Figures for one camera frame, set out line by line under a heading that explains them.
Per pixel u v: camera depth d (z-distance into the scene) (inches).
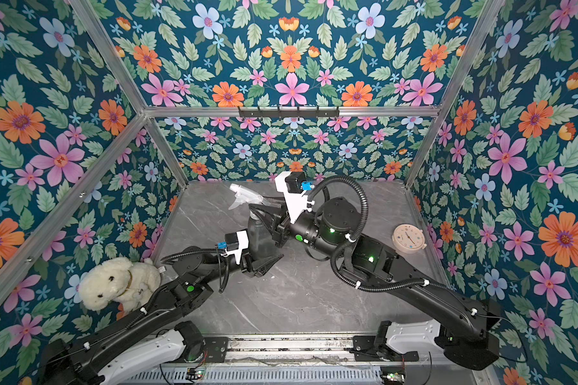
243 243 19.9
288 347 29.5
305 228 17.0
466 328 14.9
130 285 30.3
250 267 22.0
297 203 16.3
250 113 35.8
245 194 18.4
